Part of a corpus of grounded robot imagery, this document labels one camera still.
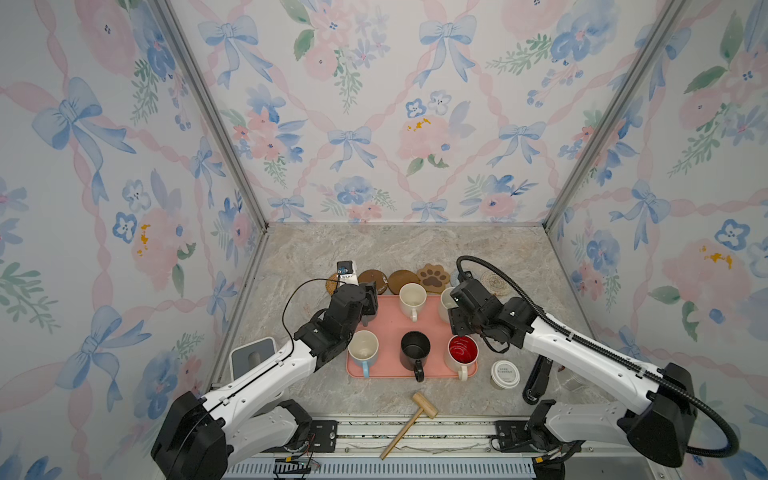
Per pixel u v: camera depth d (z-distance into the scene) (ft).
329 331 1.92
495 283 3.39
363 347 2.80
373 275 3.41
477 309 1.89
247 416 1.47
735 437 1.22
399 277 3.42
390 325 3.03
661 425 1.25
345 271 2.22
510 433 2.44
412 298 3.05
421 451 2.36
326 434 2.45
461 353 2.81
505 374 2.56
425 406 2.55
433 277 3.41
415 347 2.81
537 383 2.60
